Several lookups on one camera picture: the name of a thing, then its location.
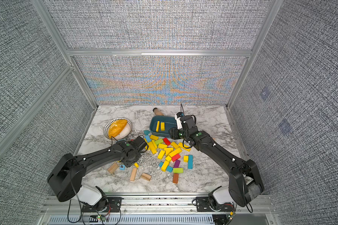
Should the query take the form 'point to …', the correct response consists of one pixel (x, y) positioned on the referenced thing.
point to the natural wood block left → (112, 167)
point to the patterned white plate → (125, 131)
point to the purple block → (177, 163)
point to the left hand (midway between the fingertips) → (139, 158)
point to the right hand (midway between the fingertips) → (171, 127)
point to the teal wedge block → (146, 132)
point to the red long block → (166, 141)
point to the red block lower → (175, 157)
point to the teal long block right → (190, 161)
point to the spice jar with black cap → (157, 112)
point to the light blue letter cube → (122, 167)
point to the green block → (159, 141)
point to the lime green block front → (178, 170)
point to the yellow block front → (165, 165)
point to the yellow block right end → (180, 144)
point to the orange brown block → (175, 178)
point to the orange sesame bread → (116, 127)
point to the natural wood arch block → (146, 176)
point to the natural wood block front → (132, 176)
